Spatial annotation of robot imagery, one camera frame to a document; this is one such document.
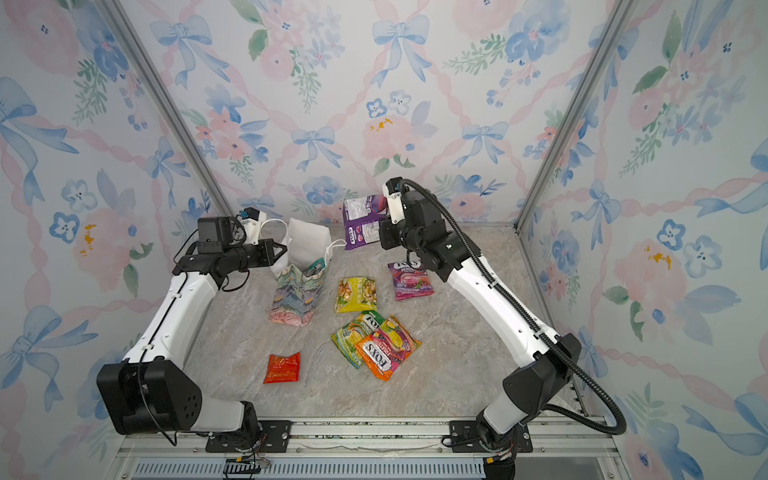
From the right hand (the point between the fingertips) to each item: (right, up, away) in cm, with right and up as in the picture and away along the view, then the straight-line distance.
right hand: (381, 218), depth 73 cm
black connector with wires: (-34, -60, 0) cm, 69 cm away
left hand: (-26, -6, +7) cm, 28 cm away
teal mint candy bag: (-22, -13, +25) cm, 35 cm away
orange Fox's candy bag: (+2, -34, +13) cm, 37 cm away
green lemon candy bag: (-7, -31, +18) cm, 36 cm away
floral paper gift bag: (-24, -21, +11) cm, 34 cm away
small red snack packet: (-28, -41, +11) cm, 51 cm away
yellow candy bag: (-9, -22, +24) cm, 34 cm away
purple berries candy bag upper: (+9, -17, +28) cm, 34 cm away
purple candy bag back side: (-5, 0, +2) cm, 5 cm away
